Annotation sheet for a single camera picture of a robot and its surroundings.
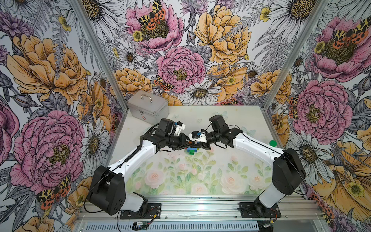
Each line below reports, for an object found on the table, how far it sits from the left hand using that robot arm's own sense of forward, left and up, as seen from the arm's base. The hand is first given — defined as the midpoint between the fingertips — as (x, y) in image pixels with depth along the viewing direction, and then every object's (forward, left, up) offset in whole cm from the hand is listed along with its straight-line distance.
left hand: (192, 147), depth 78 cm
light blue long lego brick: (+8, +1, -15) cm, 17 cm away
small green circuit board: (-31, +26, -20) cm, 45 cm away
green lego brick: (+6, 0, -16) cm, 18 cm away
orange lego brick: (+2, +1, +2) cm, 3 cm away
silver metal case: (+35, +30, -4) cm, 46 cm away
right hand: (+3, 0, -1) cm, 3 cm away
